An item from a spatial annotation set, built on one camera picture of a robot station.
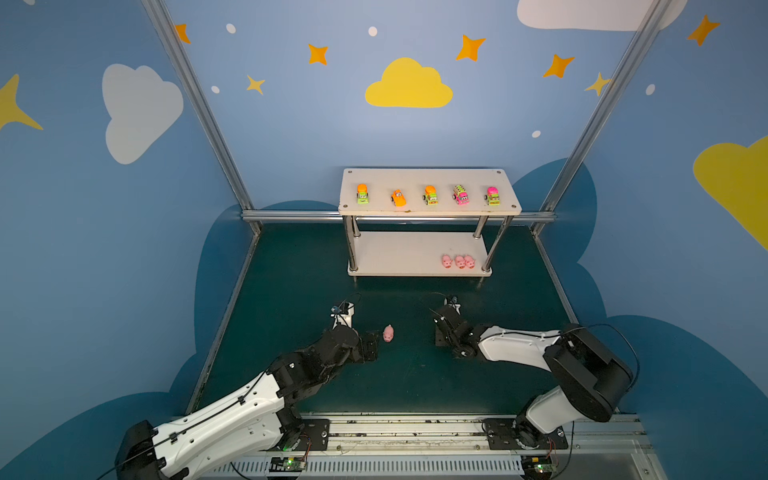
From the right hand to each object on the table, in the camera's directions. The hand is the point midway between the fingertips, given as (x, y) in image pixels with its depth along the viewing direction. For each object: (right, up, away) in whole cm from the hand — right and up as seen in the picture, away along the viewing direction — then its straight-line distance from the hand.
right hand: (444, 326), depth 93 cm
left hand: (-22, +2, -17) cm, 28 cm away
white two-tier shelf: (-7, +23, +12) cm, 27 cm away
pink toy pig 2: (+7, +21, +8) cm, 23 cm away
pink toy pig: (+3, +21, +8) cm, 22 cm away
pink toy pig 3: (+10, +20, +8) cm, 24 cm away
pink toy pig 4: (-18, -2, -3) cm, 18 cm away
